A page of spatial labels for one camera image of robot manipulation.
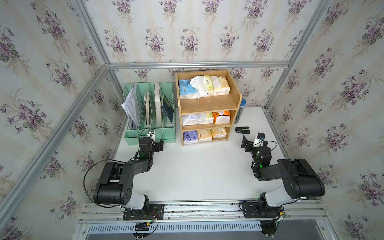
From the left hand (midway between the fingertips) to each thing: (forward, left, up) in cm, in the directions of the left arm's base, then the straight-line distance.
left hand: (154, 139), depth 93 cm
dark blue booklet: (+20, -7, +9) cm, 23 cm away
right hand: (-1, -62, +5) cm, 62 cm away
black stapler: (+10, -58, -4) cm, 59 cm away
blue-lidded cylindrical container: (+19, -57, +12) cm, 62 cm away
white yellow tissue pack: (+4, -31, +16) cm, 36 cm away
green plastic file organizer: (+21, +4, +8) cm, 23 cm away
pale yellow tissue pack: (+3, -32, 0) cm, 32 cm away
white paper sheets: (+9, +11, +20) cm, 24 cm away
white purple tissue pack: (+3, -24, +16) cm, 29 cm away
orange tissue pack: (+6, -37, +17) cm, 42 cm away
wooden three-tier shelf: (+10, -33, +24) cm, 42 cm away
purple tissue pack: (+2, -23, 0) cm, 23 cm away
